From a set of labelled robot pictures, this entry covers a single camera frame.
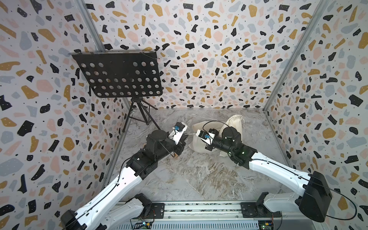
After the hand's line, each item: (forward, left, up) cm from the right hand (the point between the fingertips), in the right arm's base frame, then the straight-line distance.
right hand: (200, 131), depth 73 cm
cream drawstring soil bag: (-1, +1, -11) cm, 11 cm away
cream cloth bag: (+9, -20, -2) cm, 22 cm away
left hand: (-4, +7, +4) cm, 9 cm away
